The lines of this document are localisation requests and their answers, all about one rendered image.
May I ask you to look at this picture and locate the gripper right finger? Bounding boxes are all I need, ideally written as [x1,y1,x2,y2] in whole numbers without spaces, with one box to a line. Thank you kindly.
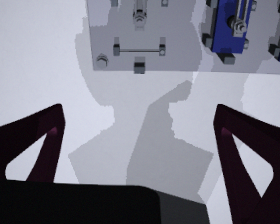
[213,104,280,224]

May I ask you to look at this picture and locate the blue rectangular block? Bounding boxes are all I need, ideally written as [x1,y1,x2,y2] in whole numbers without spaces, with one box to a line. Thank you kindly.
[209,0,253,54]

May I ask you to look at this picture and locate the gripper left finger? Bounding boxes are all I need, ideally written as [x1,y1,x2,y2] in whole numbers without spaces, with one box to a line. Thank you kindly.
[0,103,66,183]

